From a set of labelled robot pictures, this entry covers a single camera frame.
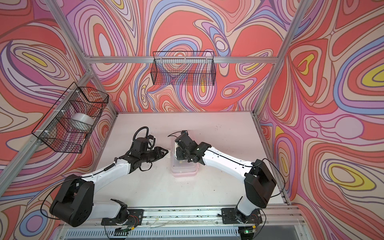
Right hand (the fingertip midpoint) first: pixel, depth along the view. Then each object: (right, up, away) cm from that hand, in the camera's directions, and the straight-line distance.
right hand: (182, 155), depth 82 cm
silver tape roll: (-49, +21, -9) cm, 54 cm away
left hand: (-8, +2, +4) cm, 9 cm away
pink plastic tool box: (0, -6, -4) cm, 7 cm away
